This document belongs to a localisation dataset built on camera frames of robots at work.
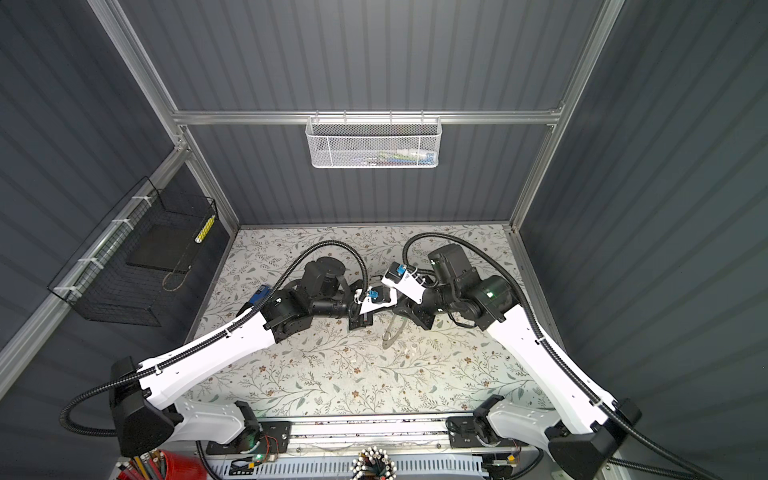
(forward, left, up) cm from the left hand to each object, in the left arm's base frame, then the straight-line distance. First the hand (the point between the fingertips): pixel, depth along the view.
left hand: (393, 300), depth 68 cm
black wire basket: (+11, +64, +1) cm, 65 cm away
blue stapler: (+21, +43, -25) cm, 53 cm away
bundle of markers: (-30, +6, -10) cm, 32 cm away
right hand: (-1, -2, -1) cm, 2 cm away
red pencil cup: (-27, +49, -16) cm, 58 cm away
